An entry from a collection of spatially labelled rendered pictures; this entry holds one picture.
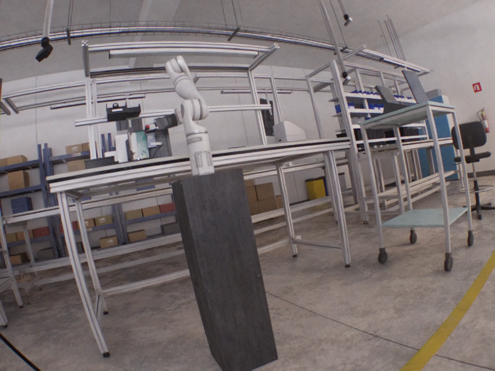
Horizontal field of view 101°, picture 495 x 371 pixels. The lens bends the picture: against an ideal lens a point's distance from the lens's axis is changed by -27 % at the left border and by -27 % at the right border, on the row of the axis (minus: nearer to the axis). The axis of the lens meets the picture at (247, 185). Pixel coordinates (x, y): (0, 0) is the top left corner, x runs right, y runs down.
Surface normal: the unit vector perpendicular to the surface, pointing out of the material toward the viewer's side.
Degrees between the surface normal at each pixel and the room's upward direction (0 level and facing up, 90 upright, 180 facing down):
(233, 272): 90
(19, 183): 90
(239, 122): 90
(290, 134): 90
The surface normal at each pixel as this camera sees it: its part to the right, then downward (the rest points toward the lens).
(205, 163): 0.41, -0.07
